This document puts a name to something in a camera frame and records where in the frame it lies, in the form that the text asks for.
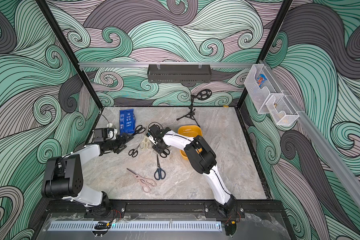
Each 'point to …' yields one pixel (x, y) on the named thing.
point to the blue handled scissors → (159, 173)
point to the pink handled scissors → (146, 183)
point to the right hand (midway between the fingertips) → (162, 146)
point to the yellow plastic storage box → (191, 130)
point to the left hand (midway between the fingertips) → (129, 139)
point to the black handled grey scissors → (134, 152)
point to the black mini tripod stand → (203, 94)
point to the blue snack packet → (127, 121)
